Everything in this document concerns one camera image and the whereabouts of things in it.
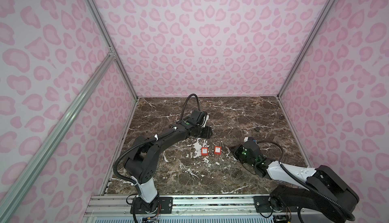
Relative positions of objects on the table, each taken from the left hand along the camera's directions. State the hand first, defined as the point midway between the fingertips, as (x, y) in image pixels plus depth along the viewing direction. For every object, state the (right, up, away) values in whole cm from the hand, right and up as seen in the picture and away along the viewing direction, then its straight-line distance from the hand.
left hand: (210, 131), depth 88 cm
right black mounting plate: (+24, -33, -15) cm, 44 cm away
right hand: (+10, -9, -2) cm, 13 cm away
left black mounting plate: (-23, -34, -14) cm, 44 cm away
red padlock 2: (+5, -12, +2) cm, 13 cm away
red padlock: (-3, -12, +2) cm, 13 cm away
